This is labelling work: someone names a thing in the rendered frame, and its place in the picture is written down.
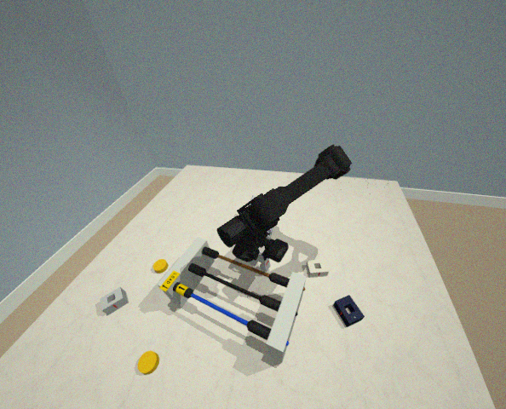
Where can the yellow flat disc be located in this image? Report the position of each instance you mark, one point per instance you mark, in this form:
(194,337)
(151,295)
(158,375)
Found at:
(148,362)
(160,266)

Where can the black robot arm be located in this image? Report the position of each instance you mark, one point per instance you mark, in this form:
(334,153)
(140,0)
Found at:
(268,208)

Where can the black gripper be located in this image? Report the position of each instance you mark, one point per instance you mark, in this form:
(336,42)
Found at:
(274,249)

